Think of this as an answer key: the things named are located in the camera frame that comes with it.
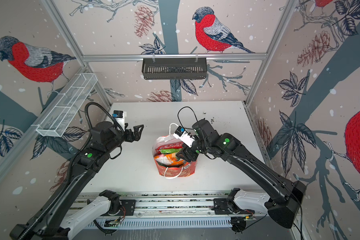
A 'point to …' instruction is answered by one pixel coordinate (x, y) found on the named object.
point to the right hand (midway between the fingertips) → (178, 151)
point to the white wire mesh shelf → (56, 118)
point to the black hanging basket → (174, 68)
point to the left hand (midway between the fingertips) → (134, 124)
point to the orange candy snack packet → (170, 159)
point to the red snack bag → (174, 145)
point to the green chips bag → (170, 150)
